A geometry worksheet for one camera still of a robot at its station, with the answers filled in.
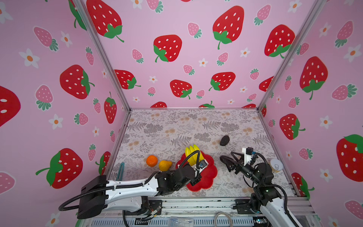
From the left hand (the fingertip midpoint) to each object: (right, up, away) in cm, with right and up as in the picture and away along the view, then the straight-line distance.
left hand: (202, 166), depth 74 cm
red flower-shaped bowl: (+4, -9, +10) cm, 14 cm away
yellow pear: (-22, -3, +10) cm, 24 cm away
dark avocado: (+12, +4, -2) cm, 13 cm away
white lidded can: (+46, -3, +10) cm, 47 cm away
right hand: (+13, +4, +2) cm, 14 cm away
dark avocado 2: (+18, +10, +25) cm, 32 cm away
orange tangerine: (-30, -1, +12) cm, 33 cm away
